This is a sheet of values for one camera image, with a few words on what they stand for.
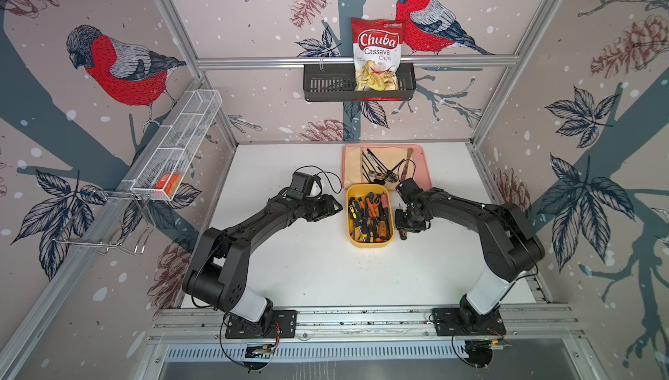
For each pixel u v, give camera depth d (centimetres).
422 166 111
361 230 90
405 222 84
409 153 118
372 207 95
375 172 110
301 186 71
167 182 65
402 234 90
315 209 76
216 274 44
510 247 47
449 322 73
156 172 71
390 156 115
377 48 82
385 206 93
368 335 73
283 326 73
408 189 78
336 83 107
